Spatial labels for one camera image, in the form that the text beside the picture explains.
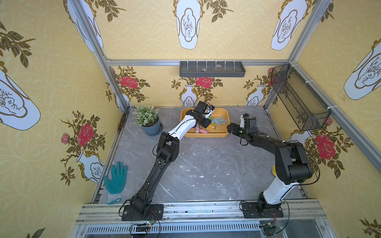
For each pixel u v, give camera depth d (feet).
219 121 3.64
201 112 2.80
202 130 3.29
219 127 3.49
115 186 2.71
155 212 2.37
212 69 3.04
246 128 2.55
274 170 1.75
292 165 1.60
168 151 2.22
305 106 2.79
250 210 2.44
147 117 3.02
